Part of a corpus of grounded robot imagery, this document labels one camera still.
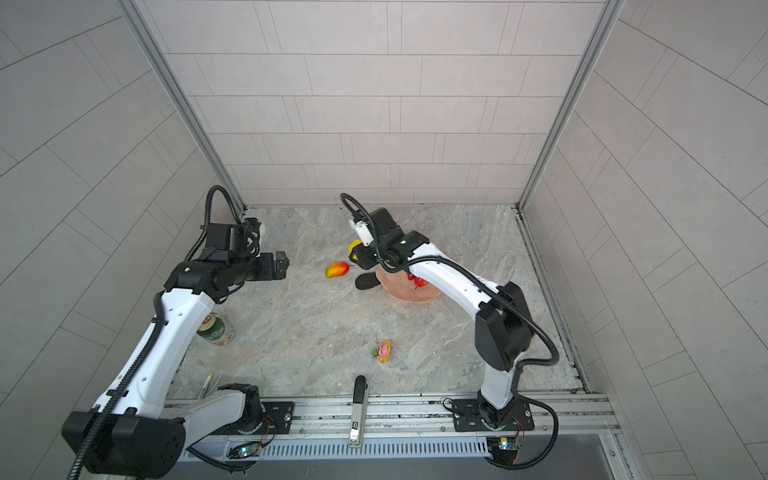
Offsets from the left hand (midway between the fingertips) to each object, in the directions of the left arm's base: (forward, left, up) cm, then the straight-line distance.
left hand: (279, 256), depth 76 cm
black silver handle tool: (-32, -22, -17) cm, 43 cm away
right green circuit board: (-38, -55, -21) cm, 70 cm away
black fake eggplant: (+4, -21, -19) cm, 28 cm away
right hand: (+5, -20, -4) cm, 21 cm away
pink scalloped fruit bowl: (+3, -32, -22) cm, 39 cm away
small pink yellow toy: (-19, -27, -17) cm, 37 cm away
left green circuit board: (-40, +3, -18) cm, 44 cm away
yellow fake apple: (+4, -19, 0) cm, 19 cm away
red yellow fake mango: (+8, -11, -19) cm, 23 cm away
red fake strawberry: (+3, -37, -19) cm, 41 cm away
